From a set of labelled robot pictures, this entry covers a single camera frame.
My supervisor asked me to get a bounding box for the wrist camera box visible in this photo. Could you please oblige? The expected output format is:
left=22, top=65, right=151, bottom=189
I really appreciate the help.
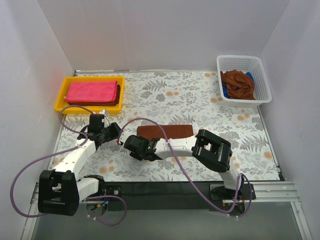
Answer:
left=116, top=130, right=130, bottom=146
left=99, top=109, right=108, bottom=118

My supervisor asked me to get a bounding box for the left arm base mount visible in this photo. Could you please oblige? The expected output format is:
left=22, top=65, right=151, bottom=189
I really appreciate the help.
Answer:
left=77, top=184, right=123, bottom=201

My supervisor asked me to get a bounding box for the blue towel in basket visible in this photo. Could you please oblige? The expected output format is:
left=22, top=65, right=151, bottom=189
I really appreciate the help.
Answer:
left=221, top=71, right=256, bottom=99

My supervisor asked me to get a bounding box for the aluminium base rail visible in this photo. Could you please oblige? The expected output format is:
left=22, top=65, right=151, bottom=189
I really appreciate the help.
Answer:
left=22, top=181, right=312, bottom=240

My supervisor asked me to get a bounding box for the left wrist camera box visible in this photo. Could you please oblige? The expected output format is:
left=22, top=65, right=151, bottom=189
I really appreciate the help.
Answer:
left=99, top=109, right=108, bottom=118

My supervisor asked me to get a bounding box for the pink towel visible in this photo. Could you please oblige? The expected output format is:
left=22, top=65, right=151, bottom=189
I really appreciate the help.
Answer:
left=65, top=81, right=118, bottom=103

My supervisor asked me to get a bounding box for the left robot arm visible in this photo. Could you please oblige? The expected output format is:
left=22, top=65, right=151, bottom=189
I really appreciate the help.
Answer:
left=38, top=113, right=121, bottom=216

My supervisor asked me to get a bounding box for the yellow plastic tray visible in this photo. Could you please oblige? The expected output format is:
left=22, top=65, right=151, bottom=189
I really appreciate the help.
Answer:
left=54, top=76, right=126, bottom=115

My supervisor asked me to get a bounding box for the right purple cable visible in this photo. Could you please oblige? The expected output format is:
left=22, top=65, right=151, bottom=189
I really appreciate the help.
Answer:
left=117, top=117, right=253, bottom=219

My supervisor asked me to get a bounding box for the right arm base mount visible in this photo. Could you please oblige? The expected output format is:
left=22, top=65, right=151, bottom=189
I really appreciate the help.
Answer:
left=209, top=183, right=256, bottom=201

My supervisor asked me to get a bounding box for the white plastic basket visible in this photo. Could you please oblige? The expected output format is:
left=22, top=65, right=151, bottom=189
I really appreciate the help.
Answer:
left=216, top=55, right=272, bottom=108

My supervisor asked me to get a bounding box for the brown towel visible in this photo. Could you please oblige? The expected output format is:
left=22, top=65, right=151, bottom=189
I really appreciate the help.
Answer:
left=137, top=124, right=194, bottom=140
left=66, top=85, right=121, bottom=106
left=219, top=70, right=256, bottom=101

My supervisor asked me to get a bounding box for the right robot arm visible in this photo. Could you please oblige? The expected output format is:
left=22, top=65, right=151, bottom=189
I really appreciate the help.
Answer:
left=119, top=129, right=240, bottom=191

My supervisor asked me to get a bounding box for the floral table mat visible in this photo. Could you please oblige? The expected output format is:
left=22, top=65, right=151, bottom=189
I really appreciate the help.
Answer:
left=48, top=71, right=280, bottom=183

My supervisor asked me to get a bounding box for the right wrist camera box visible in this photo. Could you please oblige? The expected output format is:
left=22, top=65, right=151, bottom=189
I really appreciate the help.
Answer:
left=116, top=130, right=130, bottom=146

